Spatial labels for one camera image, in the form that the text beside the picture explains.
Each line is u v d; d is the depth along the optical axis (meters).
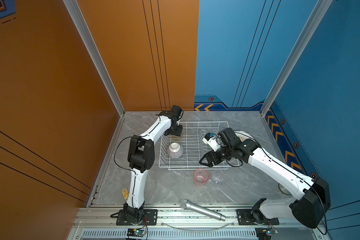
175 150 0.92
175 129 0.85
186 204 0.74
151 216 0.73
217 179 0.85
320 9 0.70
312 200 0.38
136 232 0.71
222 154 0.64
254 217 0.65
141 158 0.57
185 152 0.94
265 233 0.70
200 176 0.87
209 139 0.69
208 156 0.66
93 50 0.84
